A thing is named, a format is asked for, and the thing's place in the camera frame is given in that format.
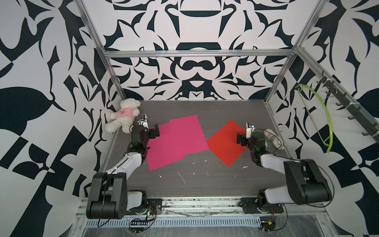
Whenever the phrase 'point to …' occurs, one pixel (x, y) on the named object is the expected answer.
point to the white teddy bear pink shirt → (124, 117)
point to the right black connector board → (268, 223)
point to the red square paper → (223, 143)
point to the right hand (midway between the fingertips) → (245, 129)
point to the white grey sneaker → (274, 139)
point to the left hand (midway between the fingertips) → (147, 122)
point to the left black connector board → (139, 222)
